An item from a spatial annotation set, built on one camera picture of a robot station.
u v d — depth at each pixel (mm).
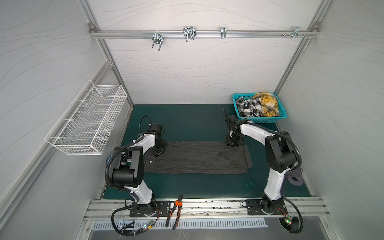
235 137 802
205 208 749
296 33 765
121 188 490
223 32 782
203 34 782
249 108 1047
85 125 686
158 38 789
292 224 719
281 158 513
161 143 853
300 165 464
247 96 1150
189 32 766
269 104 1049
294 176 811
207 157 881
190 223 703
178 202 748
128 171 463
